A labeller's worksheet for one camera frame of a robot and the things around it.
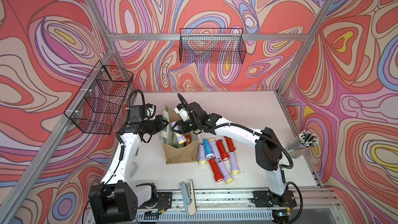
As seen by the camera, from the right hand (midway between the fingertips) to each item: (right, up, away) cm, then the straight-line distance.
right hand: (175, 132), depth 80 cm
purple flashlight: (+3, -2, -4) cm, 5 cm away
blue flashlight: (+18, -12, +6) cm, 22 cm away
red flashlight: (+27, -14, +4) cm, 31 cm away
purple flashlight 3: (+32, -20, 0) cm, 37 cm away
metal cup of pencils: (+65, -3, -5) cm, 65 cm away
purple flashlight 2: (+14, -16, +3) cm, 22 cm away
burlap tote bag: (+5, -11, 0) cm, 12 cm away
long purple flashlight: (+22, -12, +6) cm, 26 cm away
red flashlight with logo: (+6, -6, +11) cm, 14 cm away
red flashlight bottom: (+22, -22, -2) cm, 31 cm away
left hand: (-3, +5, -1) cm, 6 cm away
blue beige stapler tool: (+8, -29, -8) cm, 31 cm away
